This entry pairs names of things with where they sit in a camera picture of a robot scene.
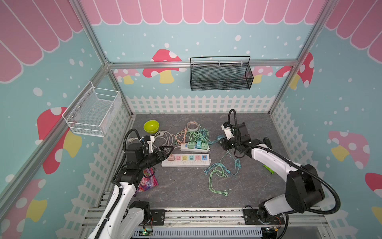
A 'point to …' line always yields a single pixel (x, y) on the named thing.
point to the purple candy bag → (148, 180)
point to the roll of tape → (192, 126)
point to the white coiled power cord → (159, 141)
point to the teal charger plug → (199, 144)
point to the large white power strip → (182, 161)
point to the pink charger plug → (171, 158)
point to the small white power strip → (184, 148)
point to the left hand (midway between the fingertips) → (170, 152)
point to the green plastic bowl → (151, 126)
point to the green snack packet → (269, 169)
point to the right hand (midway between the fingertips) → (221, 140)
